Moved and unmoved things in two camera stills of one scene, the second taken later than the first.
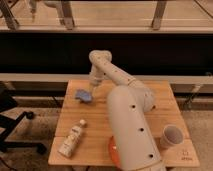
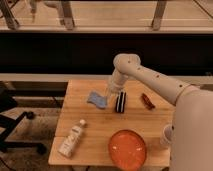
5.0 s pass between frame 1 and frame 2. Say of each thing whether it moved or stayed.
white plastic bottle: stayed
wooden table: stayed
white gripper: moved
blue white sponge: moved
